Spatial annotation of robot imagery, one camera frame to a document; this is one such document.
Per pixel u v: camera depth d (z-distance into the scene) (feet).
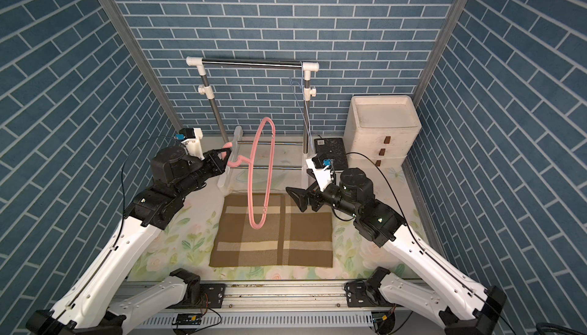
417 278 1.47
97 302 1.24
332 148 3.72
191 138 1.92
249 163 2.47
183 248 2.76
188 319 2.37
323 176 1.80
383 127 2.99
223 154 2.17
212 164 1.91
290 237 2.73
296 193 1.85
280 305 2.42
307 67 2.39
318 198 1.84
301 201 1.86
